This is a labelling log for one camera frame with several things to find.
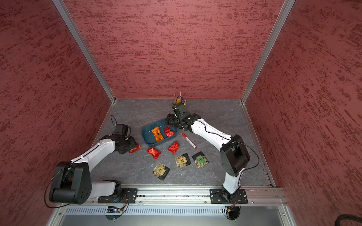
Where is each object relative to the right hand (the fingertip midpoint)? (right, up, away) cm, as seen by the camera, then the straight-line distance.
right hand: (169, 123), depth 85 cm
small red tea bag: (-2, -7, +12) cm, 14 cm away
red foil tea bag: (-22, -17, +3) cm, 28 cm away
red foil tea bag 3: (+3, -16, +4) cm, 16 cm away
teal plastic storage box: (-17, -10, +13) cm, 23 cm away
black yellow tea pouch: (-5, -29, -3) cm, 29 cm away
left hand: (-24, -16, +3) cm, 29 cm away
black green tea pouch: (+20, -23, +2) cm, 30 cm away
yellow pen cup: (+4, +16, +24) cm, 29 cm away
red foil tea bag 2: (-10, -19, +2) cm, 22 cm away
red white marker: (+12, -12, +10) cm, 20 cm away
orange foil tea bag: (-9, -10, +11) cm, 17 cm away
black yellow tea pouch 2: (+8, -24, +2) cm, 25 cm away
